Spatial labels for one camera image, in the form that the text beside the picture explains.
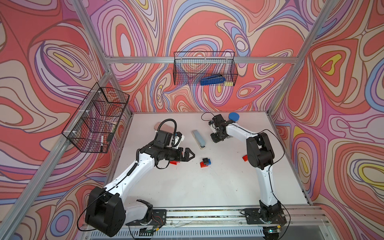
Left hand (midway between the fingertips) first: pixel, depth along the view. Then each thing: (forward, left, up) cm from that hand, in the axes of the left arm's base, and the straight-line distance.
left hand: (189, 156), depth 78 cm
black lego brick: (+3, -9, -11) cm, 15 cm away
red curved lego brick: (+4, +10, -15) cm, 19 cm away
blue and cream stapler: (+21, -6, -14) cm, 26 cm away
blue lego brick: (+3, -12, -13) cm, 18 cm away
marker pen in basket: (+2, +44, +8) cm, 44 cm away
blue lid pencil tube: (+26, -27, +4) cm, 38 cm away
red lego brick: (+2, -7, -15) cm, 17 cm away
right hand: (+21, -19, -16) cm, 32 cm away
